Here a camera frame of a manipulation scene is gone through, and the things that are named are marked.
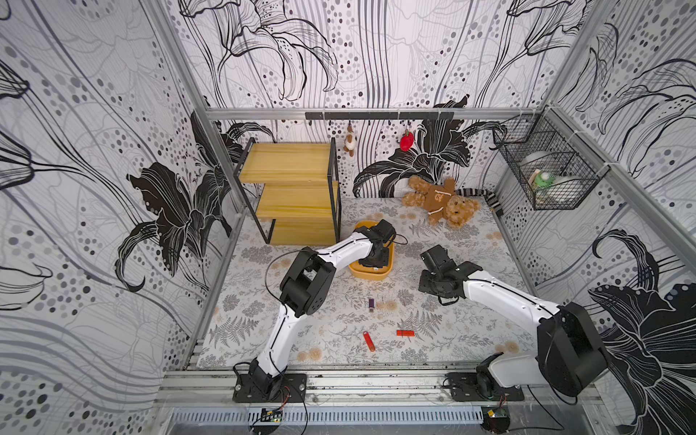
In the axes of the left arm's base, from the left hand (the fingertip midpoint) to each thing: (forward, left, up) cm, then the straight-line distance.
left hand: (377, 264), depth 98 cm
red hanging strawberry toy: (+33, -9, +31) cm, 46 cm away
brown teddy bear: (+25, -26, +8) cm, 37 cm away
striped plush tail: (+35, -52, +1) cm, 63 cm away
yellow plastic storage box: (-7, +5, +6) cm, 10 cm away
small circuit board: (-46, +29, -3) cm, 55 cm away
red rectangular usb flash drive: (-24, -8, 0) cm, 26 cm away
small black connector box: (-45, -30, 0) cm, 54 cm away
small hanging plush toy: (+31, +11, +32) cm, 46 cm away
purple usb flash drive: (-15, +2, +1) cm, 16 cm away
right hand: (-9, -16, +5) cm, 19 cm away
